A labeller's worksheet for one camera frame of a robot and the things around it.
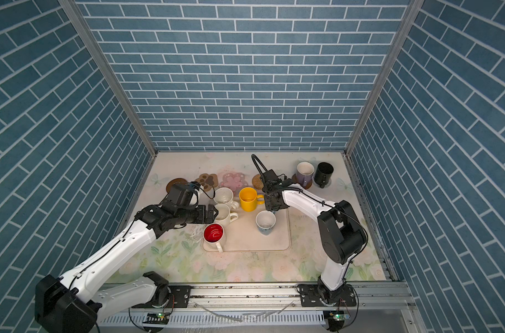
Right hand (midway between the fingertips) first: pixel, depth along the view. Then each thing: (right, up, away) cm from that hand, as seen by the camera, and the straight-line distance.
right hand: (274, 204), depth 92 cm
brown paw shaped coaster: (-35, +10, +16) cm, 39 cm away
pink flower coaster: (-20, +10, +16) cm, 27 cm away
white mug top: (-23, +4, -1) cm, 23 cm away
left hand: (-24, -1, -13) cm, 28 cm away
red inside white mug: (-26, -11, -6) cm, 29 cm away
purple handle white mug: (+16, +15, +13) cm, 25 cm away
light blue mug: (-4, -6, -3) cm, 8 cm away
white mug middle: (-22, -4, -6) cm, 23 cm away
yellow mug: (-12, +2, +4) cm, 13 cm away
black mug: (+24, +14, +8) cm, 29 cm away
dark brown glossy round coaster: (-52, +10, +14) cm, 54 cm away
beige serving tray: (-29, -17, -8) cm, 34 cm away
